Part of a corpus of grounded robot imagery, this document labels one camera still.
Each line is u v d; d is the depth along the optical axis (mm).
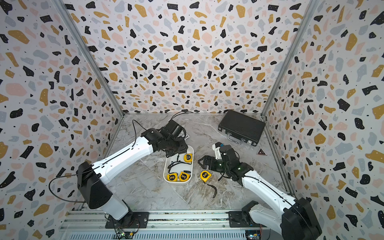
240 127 1063
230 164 624
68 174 763
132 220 679
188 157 945
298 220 397
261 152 1003
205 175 875
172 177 860
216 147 762
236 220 730
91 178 450
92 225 734
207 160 716
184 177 856
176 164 939
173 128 607
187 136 658
